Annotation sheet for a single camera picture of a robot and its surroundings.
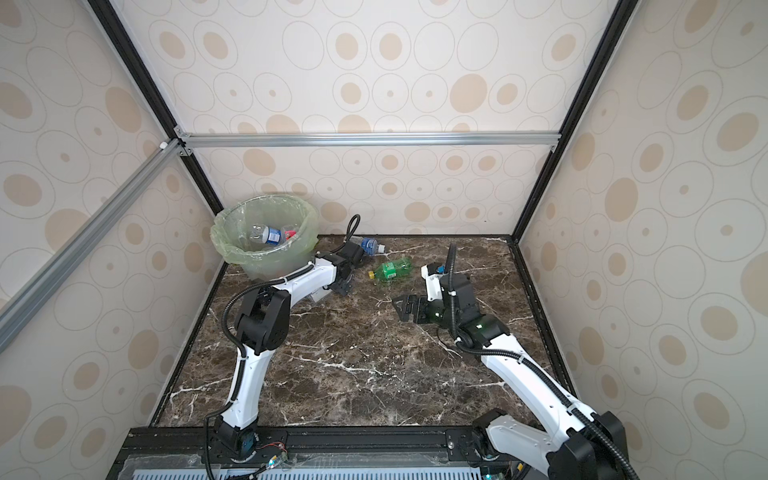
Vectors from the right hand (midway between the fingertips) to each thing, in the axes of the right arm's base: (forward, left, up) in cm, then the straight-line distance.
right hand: (408, 300), depth 78 cm
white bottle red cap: (+24, +36, +2) cm, 43 cm away
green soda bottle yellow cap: (+22, +4, -15) cm, 27 cm away
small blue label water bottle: (+28, +45, -2) cm, 53 cm away
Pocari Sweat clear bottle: (+34, +12, -14) cm, 38 cm away
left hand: (+20, +23, -14) cm, 34 cm away
